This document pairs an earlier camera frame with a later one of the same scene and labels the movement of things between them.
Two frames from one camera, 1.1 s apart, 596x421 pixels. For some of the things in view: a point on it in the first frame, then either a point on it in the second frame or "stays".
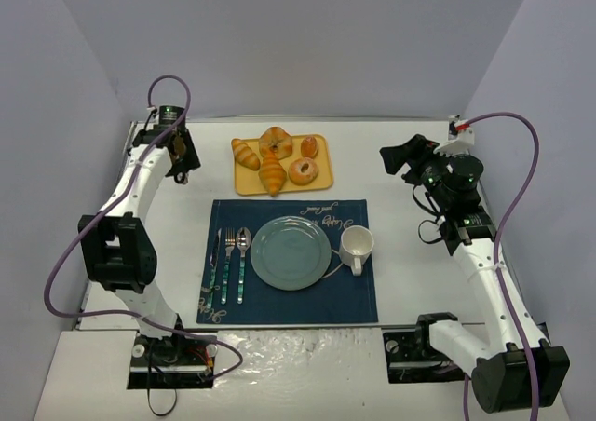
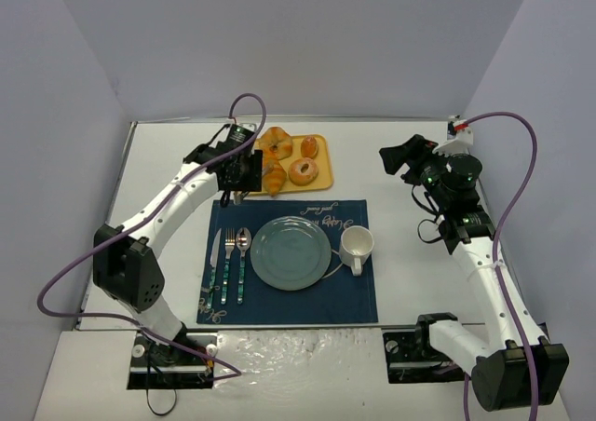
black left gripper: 184,158 → 254,171
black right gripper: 414,161 stays
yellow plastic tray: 247,181 stays
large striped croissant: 272,172 stays
